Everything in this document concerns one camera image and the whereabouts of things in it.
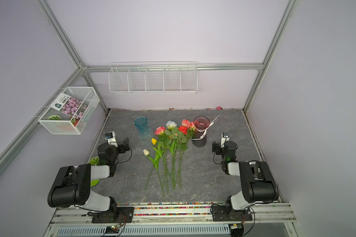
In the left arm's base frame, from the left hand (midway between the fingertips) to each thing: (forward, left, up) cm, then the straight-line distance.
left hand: (121, 139), depth 92 cm
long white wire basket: (+37, -38, +18) cm, 56 cm away
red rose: (+7, -39, -5) cm, 40 cm away
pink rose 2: (+8, -23, -6) cm, 25 cm away
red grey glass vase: (+2, -50, +8) cm, 51 cm away
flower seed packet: (+6, +19, +25) cm, 32 cm away
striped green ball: (-2, +24, +24) cm, 34 cm away
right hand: (-4, -64, -3) cm, 64 cm away
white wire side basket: (-8, +13, +25) cm, 30 cm away
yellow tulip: (-9, -22, -8) cm, 25 cm away
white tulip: (-7, -14, -7) cm, 17 cm away
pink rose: (+11, -46, -5) cm, 47 cm away
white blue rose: (+7, -31, -6) cm, 33 cm away
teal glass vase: (+6, -13, -2) cm, 15 cm away
